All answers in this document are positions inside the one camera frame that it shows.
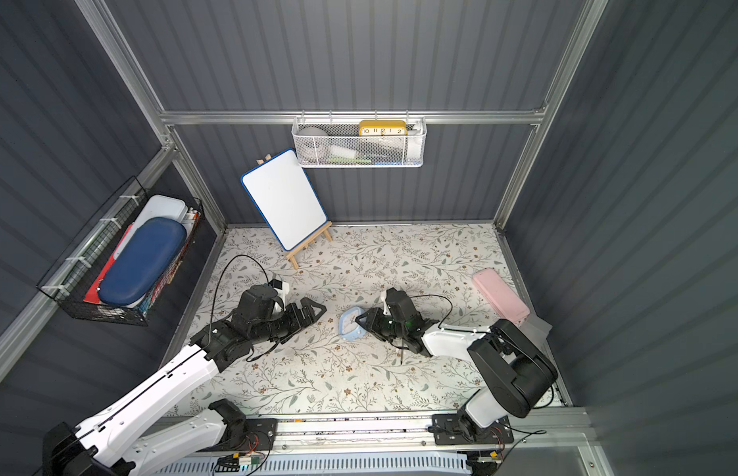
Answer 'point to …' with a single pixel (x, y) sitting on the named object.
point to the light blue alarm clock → (349, 329)
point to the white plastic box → (156, 206)
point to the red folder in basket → (92, 296)
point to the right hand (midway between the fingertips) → (364, 320)
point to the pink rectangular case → (507, 304)
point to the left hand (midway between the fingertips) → (317, 317)
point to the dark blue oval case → (141, 260)
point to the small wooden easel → (293, 254)
